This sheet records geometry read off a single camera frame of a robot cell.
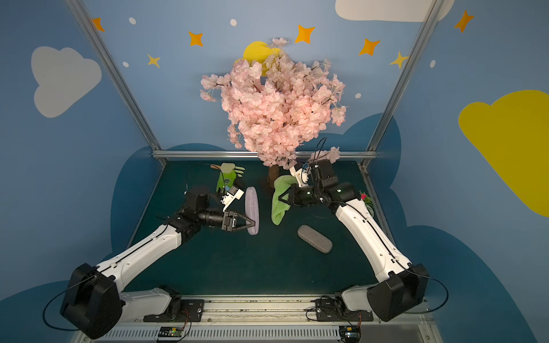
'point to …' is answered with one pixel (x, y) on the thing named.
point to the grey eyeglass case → (315, 239)
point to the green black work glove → (228, 176)
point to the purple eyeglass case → (251, 209)
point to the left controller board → (170, 331)
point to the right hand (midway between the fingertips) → (282, 196)
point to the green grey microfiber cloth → (279, 208)
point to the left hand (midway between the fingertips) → (254, 221)
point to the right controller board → (349, 334)
